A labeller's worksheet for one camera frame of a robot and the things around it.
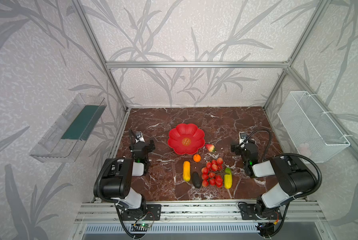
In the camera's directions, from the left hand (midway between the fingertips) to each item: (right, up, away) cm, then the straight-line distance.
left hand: (144, 134), depth 94 cm
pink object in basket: (+85, -6, -21) cm, 88 cm away
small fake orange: (+33, -14, -3) cm, 36 cm away
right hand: (+62, -1, +1) cm, 62 cm away
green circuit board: (+6, -41, -23) cm, 48 cm away
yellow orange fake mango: (+27, -20, -9) cm, 35 cm away
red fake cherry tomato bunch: (+41, -21, -10) cm, 47 cm away
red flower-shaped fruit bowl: (+27, -4, +9) cm, 28 cm away
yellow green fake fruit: (+50, -23, -13) cm, 56 cm away
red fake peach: (+42, -8, 0) cm, 43 cm away
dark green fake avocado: (+33, -24, -13) cm, 42 cm away
